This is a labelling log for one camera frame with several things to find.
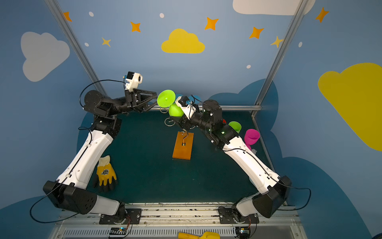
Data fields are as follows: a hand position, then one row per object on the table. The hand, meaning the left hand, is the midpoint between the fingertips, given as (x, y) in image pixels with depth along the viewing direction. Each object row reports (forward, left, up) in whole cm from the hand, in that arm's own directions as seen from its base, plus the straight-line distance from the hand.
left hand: (157, 96), depth 52 cm
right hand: (+6, -7, -12) cm, 15 cm away
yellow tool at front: (-37, -20, -51) cm, 66 cm away
